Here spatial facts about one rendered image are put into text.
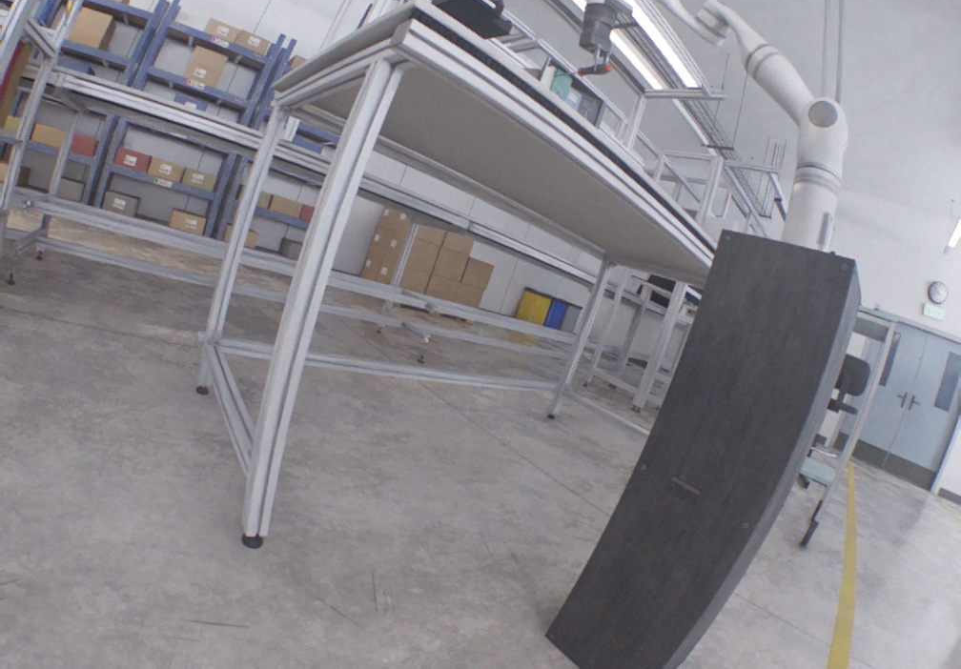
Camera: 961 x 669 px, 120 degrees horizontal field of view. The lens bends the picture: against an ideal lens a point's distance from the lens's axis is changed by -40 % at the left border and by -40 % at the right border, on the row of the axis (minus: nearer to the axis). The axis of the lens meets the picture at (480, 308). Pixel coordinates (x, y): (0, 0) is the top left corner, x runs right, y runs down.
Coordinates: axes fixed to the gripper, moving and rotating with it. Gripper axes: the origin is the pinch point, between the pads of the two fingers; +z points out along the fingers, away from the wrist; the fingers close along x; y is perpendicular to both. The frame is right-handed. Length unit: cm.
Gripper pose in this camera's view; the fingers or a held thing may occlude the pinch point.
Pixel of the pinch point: (599, 72)
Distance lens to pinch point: 112.1
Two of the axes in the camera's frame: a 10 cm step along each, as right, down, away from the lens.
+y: -5.7, -2.6, 7.8
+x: -8.0, -0.3, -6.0
